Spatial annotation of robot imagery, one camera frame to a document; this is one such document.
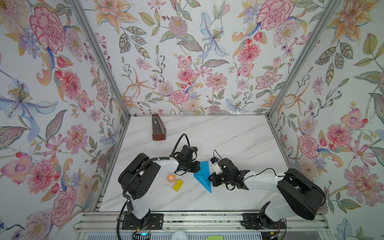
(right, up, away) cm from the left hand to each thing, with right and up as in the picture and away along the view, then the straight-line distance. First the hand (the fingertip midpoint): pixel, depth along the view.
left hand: (202, 170), depth 91 cm
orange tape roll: (-19, -4, -2) cm, 19 cm away
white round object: (-12, -22, -24) cm, 35 cm away
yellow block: (-14, -7, -5) cm, 17 cm away
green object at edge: (+5, -26, -20) cm, 34 cm away
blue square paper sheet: (0, -2, -2) cm, 3 cm away
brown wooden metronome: (-29, +25, +10) cm, 39 cm away
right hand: (+3, -4, -2) cm, 6 cm away
